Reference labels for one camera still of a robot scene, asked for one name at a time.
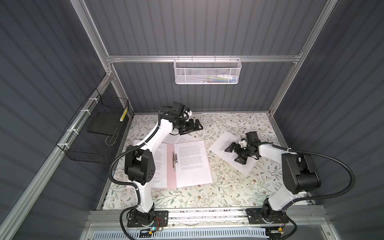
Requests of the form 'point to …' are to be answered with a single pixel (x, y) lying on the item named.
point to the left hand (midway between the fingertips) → (197, 129)
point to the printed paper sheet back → (173, 139)
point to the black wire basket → (92, 136)
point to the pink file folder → (171, 171)
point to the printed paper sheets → (193, 168)
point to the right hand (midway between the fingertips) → (231, 155)
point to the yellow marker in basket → (122, 118)
